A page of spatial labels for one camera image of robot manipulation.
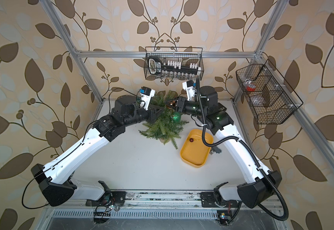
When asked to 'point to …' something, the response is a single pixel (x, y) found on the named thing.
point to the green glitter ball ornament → (176, 117)
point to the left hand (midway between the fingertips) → (161, 106)
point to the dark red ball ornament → (191, 140)
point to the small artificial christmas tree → (167, 127)
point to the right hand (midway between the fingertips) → (167, 103)
